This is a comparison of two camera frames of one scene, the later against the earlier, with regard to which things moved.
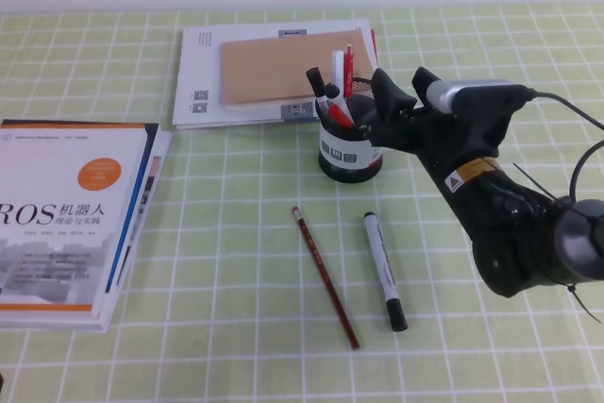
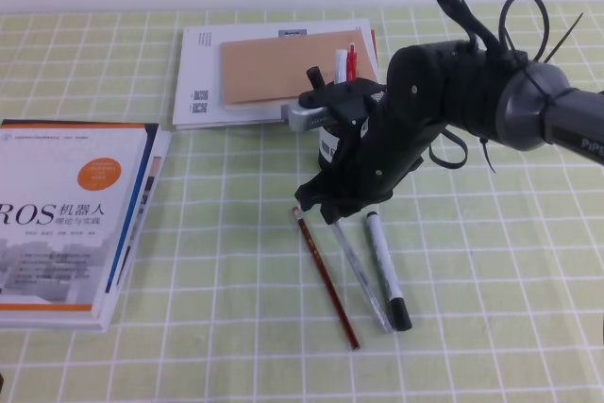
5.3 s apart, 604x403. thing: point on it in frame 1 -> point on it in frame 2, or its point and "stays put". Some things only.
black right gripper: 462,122 -> 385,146
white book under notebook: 199,92 stays put
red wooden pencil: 326,278 stays put
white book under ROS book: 100,323 stays put
